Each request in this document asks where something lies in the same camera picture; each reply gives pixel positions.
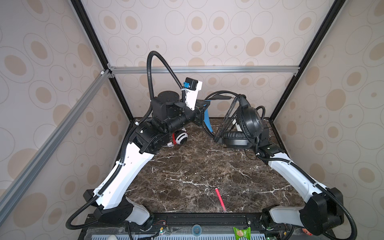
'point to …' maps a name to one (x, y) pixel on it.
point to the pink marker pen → (221, 200)
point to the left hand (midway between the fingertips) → (213, 101)
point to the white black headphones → (181, 137)
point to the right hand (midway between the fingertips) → (224, 136)
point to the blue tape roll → (196, 230)
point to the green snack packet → (242, 234)
